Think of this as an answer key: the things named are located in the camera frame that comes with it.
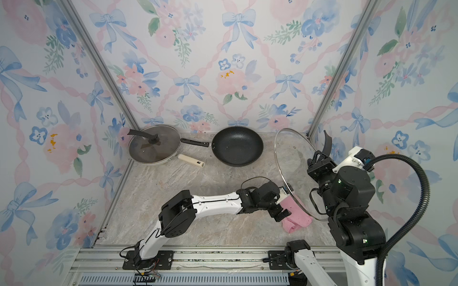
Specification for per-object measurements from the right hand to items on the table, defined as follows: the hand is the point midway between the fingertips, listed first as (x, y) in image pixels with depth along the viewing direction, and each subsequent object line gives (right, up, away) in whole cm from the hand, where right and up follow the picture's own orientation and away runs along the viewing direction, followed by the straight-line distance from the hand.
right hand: (319, 151), depth 55 cm
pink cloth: (+4, -31, +27) cm, 41 cm away
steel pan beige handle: (-54, -3, +43) cm, 69 cm away
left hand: (-2, -23, +24) cm, 33 cm away
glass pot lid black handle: (+12, +1, +59) cm, 61 cm away
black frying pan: (-25, +4, +59) cm, 64 cm away
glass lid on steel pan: (-72, +5, +49) cm, 87 cm away
